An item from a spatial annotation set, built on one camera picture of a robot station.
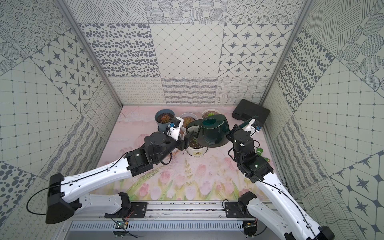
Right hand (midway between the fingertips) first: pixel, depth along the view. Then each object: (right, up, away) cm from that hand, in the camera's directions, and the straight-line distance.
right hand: (235, 127), depth 71 cm
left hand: (-23, +2, -5) cm, 24 cm away
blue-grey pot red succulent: (-43, +5, +30) cm, 52 cm away
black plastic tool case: (+19, +11, +44) cm, 49 cm away
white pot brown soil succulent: (-10, +9, +30) cm, 33 cm away
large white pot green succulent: (-20, -12, +9) cm, 25 cm away
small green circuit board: (-53, -47, -1) cm, 71 cm away
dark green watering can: (-11, -1, -3) cm, 11 cm away
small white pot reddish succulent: (-25, +5, +30) cm, 40 cm away
